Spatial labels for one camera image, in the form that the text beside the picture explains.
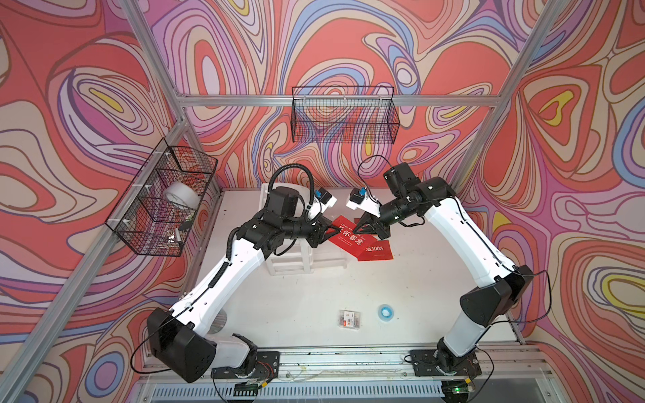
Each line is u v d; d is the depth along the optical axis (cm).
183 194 75
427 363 72
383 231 62
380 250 99
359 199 61
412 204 52
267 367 72
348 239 72
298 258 84
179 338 38
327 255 96
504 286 42
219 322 80
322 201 61
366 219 64
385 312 83
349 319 80
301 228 60
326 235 66
